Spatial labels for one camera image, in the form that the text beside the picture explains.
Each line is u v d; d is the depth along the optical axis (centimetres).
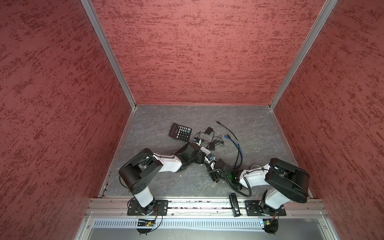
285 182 44
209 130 104
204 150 94
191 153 71
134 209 73
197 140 83
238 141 100
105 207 76
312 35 81
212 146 97
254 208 74
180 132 102
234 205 73
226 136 101
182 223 71
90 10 71
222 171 67
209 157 77
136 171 48
